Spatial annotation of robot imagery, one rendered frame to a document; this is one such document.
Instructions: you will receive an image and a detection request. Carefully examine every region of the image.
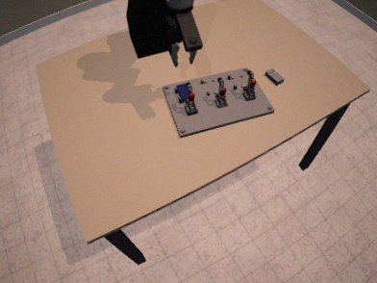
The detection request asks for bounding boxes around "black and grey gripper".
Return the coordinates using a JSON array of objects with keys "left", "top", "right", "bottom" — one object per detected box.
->
[{"left": 164, "top": 5, "right": 197, "bottom": 67}]

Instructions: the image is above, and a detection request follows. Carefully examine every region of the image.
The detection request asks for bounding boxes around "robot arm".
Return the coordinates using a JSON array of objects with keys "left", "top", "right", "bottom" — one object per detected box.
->
[{"left": 166, "top": 0, "right": 203, "bottom": 52}]

